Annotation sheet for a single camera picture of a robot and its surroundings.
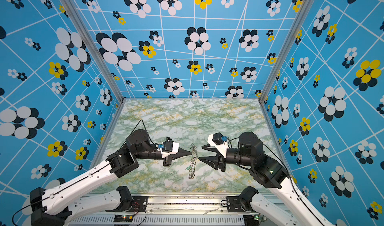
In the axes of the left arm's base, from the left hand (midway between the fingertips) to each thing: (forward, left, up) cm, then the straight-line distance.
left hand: (191, 151), depth 56 cm
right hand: (+1, -5, -2) cm, 5 cm away
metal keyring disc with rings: (-5, 0, -4) cm, 6 cm away
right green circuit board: (-18, -31, -34) cm, 49 cm away
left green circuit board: (-18, +34, -36) cm, 53 cm away
